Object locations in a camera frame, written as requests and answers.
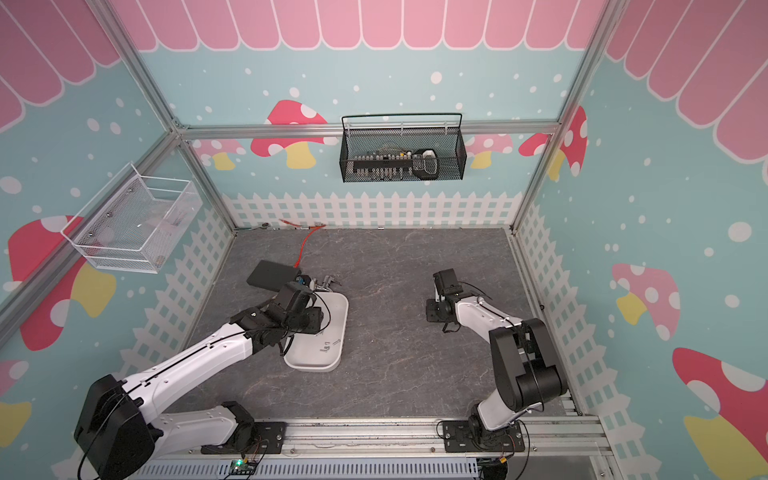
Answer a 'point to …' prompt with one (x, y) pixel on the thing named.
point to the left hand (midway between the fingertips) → (315, 319)
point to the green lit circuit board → (239, 466)
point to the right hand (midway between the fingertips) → (436, 310)
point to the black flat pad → (272, 275)
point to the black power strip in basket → (423, 165)
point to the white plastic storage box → (321, 352)
